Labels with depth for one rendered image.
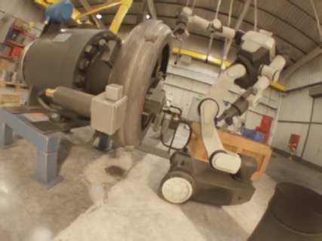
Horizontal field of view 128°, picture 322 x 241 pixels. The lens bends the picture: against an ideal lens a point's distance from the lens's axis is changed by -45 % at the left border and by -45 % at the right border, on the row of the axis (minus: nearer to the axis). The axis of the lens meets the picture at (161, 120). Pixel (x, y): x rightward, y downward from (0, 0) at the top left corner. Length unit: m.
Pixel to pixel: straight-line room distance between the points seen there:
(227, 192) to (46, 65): 1.27
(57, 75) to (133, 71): 0.46
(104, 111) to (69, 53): 0.46
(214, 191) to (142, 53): 0.80
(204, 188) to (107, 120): 0.66
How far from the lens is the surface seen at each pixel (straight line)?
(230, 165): 0.99
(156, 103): 0.64
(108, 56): 0.50
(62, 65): 0.80
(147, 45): 0.55
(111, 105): 0.41
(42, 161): 0.75
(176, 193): 0.84
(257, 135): 1.96
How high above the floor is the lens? 0.49
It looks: 4 degrees down
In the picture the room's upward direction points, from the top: 17 degrees clockwise
